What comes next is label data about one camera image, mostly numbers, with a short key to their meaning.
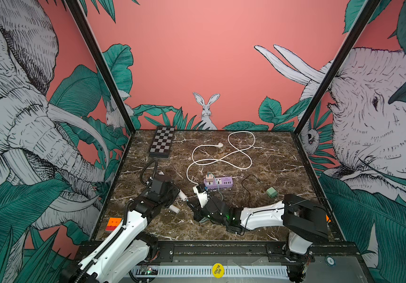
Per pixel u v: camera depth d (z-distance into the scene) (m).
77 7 0.70
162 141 1.11
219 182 0.93
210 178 0.90
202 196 0.69
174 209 0.86
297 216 0.51
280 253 0.73
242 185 0.95
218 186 0.93
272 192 0.91
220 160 1.06
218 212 0.59
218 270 0.70
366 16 0.71
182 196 0.79
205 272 0.70
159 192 0.60
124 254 0.56
